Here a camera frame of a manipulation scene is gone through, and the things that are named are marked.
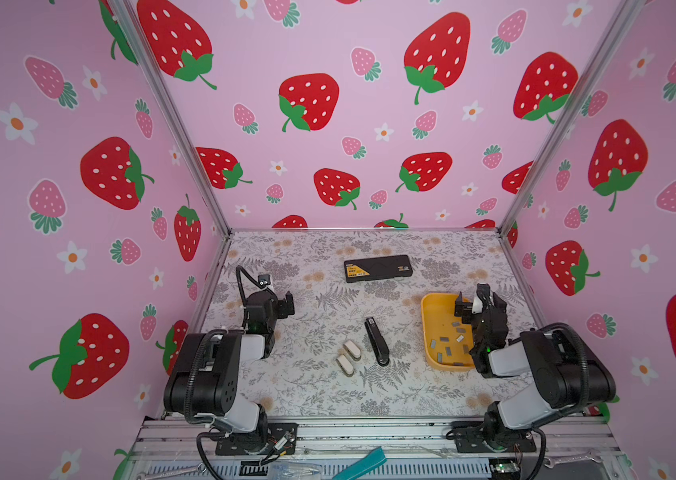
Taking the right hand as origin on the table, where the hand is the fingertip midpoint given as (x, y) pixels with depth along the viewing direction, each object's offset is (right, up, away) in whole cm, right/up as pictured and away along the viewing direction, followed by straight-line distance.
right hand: (478, 293), depth 90 cm
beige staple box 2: (-41, -20, -6) cm, 46 cm away
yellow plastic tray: (-9, -15, 0) cm, 18 cm away
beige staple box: (-39, -16, -4) cm, 42 cm away
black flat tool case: (-34, +7, +17) cm, 39 cm away
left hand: (-64, 0, +4) cm, 65 cm away
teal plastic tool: (-34, -38, -19) cm, 54 cm away
